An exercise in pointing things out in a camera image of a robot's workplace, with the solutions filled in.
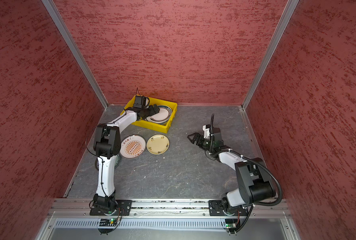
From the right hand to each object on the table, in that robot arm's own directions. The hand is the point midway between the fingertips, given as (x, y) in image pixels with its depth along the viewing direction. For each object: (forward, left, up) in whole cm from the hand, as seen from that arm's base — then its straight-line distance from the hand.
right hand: (190, 141), depth 89 cm
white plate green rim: (+23, +19, -3) cm, 30 cm away
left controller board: (-39, +43, -10) cm, 58 cm away
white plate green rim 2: (+18, +18, -4) cm, 25 cm away
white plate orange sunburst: (+3, +38, -9) cm, 39 cm away
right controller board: (-41, -17, -10) cm, 46 cm away
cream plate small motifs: (+4, +21, -8) cm, 23 cm away
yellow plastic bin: (+15, +26, -2) cm, 30 cm away
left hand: (+25, +24, 0) cm, 35 cm away
